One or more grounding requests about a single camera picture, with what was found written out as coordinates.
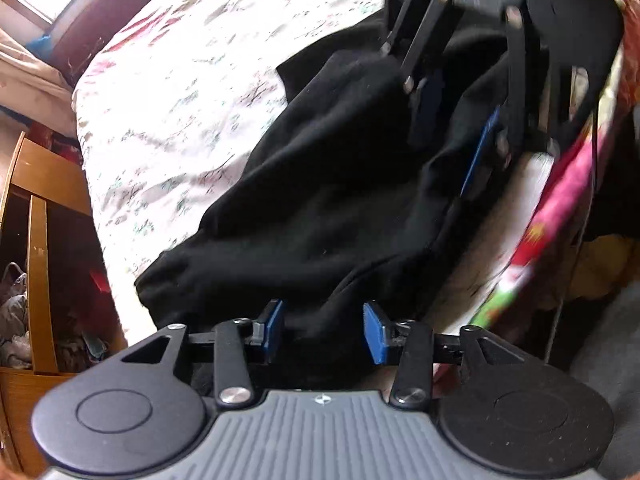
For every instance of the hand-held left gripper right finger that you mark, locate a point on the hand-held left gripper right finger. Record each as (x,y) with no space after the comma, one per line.
(376,332)

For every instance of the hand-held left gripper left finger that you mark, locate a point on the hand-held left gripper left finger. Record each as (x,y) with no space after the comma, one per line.
(273,332)

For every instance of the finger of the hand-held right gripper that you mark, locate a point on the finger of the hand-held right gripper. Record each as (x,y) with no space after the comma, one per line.
(429,105)
(480,160)

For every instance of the black pants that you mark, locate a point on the black pants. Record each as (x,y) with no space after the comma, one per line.
(320,210)

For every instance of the red green printed bed sheet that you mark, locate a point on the red green printed bed sheet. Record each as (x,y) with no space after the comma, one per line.
(555,200)

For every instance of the yellow cloth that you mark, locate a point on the yellow cloth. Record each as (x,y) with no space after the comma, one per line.
(605,270)

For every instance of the floral patchwork bed quilt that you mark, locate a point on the floral patchwork bed quilt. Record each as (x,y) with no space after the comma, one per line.
(190,100)

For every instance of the pile of clothes in desk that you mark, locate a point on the pile of clothes in desk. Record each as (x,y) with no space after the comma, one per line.
(12,315)

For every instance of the wooden desk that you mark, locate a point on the wooden desk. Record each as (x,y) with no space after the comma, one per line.
(35,185)

